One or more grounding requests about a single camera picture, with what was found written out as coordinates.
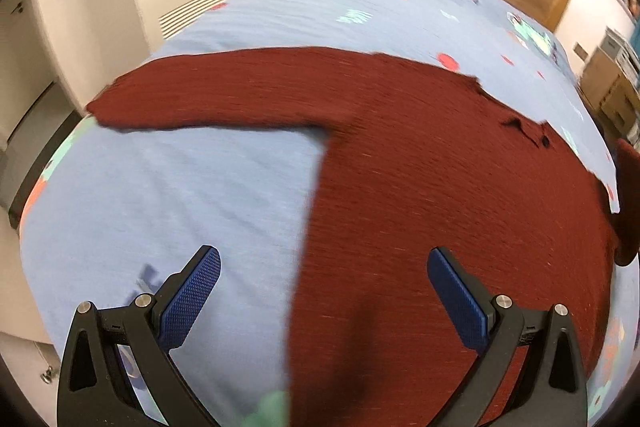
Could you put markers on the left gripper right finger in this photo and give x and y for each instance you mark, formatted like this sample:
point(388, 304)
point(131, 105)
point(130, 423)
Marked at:
point(551, 388)

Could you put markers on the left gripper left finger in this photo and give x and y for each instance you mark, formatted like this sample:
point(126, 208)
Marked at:
point(94, 387)

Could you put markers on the dark red knit sweater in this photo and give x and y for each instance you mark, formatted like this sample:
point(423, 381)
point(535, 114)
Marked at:
point(418, 157)

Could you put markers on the blue patterned bed cover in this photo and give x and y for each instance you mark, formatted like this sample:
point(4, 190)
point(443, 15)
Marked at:
point(119, 211)

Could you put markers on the wooden bedside cabinet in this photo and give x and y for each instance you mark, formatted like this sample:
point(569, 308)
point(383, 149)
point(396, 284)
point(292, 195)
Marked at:
point(609, 92)

